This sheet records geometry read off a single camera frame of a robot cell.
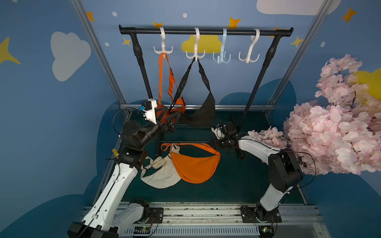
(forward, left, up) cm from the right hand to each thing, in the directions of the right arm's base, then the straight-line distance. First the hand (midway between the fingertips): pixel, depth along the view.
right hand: (216, 142), depth 94 cm
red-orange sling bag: (+17, +25, +17) cm, 35 cm away
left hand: (-9, +23, +37) cm, 44 cm away
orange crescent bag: (-17, +13, -6) cm, 22 cm away
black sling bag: (+5, +9, +20) cm, 23 cm away
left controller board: (-48, +38, -10) cm, 62 cm away
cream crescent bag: (-20, +31, -6) cm, 38 cm away
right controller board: (-45, -25, -11) cm, 52 cm away
